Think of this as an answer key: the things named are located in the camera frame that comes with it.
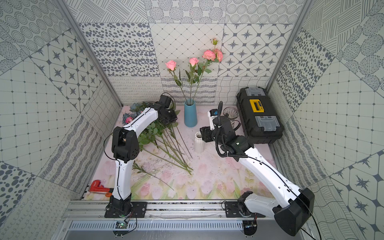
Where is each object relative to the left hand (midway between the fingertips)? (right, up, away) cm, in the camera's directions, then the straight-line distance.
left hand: (182, 120), depth 97 cm
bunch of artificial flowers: (-15, -14, +1) cm, 20 cm away
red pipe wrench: (-46, -36, -17) cm, 61 cm away
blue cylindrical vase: (+5, +5, 0) cm, 7 cm away
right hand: (+15, -5, -22) cm, 27 cm away
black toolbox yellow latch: (+49, +3, -7) cm, 49 cm away
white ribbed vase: (+11, -13, -13) cm, 21 cm away
